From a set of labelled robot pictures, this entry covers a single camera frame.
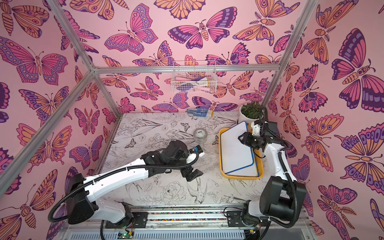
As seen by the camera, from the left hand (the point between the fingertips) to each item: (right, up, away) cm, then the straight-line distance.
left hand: (199, 165), depth 72 cm
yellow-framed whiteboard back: (+28, -4, +7) cm, 29 cm away
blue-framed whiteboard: (+24, +2, +22) cm, 32 cm away
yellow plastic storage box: (+27, +4, -4) cm, 28 cm away
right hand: (+26, +12, +13) cm, 31 cm away
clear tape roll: (+1, +13, +34) cm, 36 cm away
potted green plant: (+34, +28, +25) cm, 51 cm away
